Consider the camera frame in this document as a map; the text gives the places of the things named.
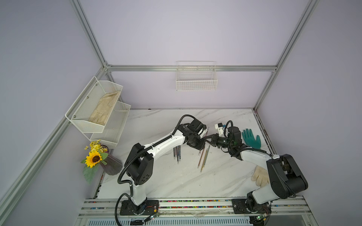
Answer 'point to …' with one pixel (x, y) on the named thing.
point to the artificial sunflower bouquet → (98, 153)
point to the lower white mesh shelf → (112, 129)
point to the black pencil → (177, 155)
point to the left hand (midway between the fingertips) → (201, 148)
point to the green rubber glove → (250, 141)
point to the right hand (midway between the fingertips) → (204, 140)
